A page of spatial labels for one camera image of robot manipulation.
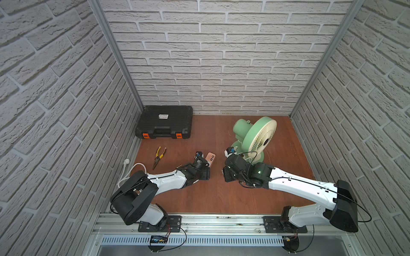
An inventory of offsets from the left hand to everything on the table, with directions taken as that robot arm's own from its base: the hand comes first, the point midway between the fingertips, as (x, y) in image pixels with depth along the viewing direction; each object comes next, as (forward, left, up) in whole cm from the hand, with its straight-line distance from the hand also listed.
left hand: (201, 167), depth 91 cm
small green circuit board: (-34, +19, -4) cm, 40 cm away
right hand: (-8, -12, +13) cm, 19 cm away
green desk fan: (0, -24, +28) cm, 37 cm away
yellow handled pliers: (+6, +27, -1) cm, 28 cm away
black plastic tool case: (+31, +26, +5) cm, 41 cm away
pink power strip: (+5, -5, +1) cm, 8 cm away
